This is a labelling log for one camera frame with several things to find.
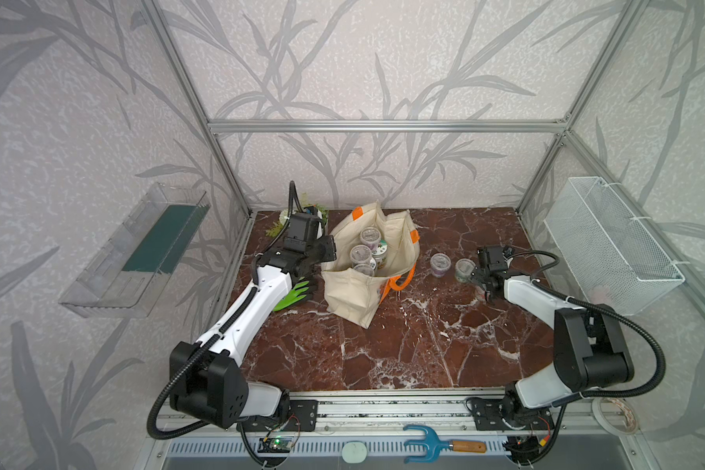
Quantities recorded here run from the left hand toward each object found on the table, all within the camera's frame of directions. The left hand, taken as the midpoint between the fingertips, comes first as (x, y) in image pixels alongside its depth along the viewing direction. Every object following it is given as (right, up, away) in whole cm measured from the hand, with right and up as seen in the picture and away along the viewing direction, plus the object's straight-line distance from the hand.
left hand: (331, 243), depth 82 cm
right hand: (+49, -11, +12) cm, 52 cm away
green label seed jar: (+42, -9, +14) cm, 45 cm away
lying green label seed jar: (+14, -4, +14) cm, 21 cm away
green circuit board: (-12, -49, -12) cm, 52 cm away
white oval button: (+8, -48, -15) cm, 51 cm away
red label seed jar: (+9, -4, +7) cm, 12 cm away
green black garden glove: (-14, -18, +11) cm, 25 cm away
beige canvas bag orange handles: (+7, -15, -1) cm, 17 cm away
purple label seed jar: (+35, -7, +16) cm, 39 cm away
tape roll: (+69, -43, -9) cm, 82 cm away
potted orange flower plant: (-2, +7, -6) cm, 10 cm away
